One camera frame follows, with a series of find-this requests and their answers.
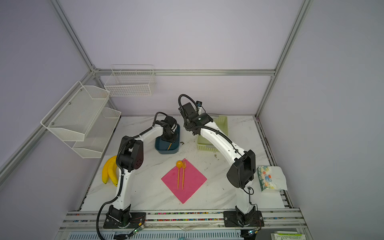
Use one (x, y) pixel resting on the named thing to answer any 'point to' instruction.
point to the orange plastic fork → (183, 166)
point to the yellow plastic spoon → (179, 164)
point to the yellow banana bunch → (110, 170)
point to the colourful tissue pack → (271, 177)
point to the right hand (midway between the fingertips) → (191, 121)
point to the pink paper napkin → (193, 180)
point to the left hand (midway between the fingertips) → (171, 140)
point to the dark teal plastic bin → (162, 146)
